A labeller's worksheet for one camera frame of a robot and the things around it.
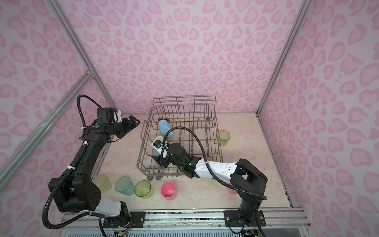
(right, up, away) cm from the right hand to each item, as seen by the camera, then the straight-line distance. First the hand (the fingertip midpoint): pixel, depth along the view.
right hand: (156, 150), depth 77 cm
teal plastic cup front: (-17, -19, +1) cm, 26 cm away
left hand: (-14, +14, +6) cm, 21 cm away
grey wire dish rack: (+16, +17, +34) cm, 41 cm away
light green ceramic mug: (-1, +5, +12) cm, 13 cm away
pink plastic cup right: (+41, -24, +6) cm, 47 cm away
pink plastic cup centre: (+5, -23, +5) cm, 25 cm away
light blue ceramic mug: (0, +11, +19) cm, 22 cm away
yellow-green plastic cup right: (+39, +5, +19) cm, 43 cm away
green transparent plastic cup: (-9, -23, +5) cm, 25 cm away
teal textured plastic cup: (-6, -5, +19) cm, 20 cm away
